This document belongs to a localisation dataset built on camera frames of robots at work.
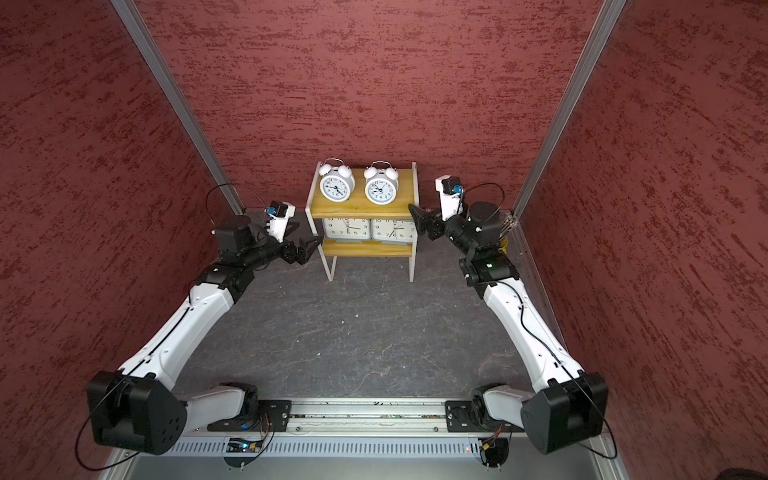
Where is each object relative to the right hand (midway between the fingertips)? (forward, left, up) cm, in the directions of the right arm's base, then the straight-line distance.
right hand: (423, 204), depth 72 cm
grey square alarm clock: (+7, +22, -17) cm, 29 cm away
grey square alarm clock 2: (+5, +7, -16) cm, 19 cm away
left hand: (-2, +31, -9) cm, 32 cm away
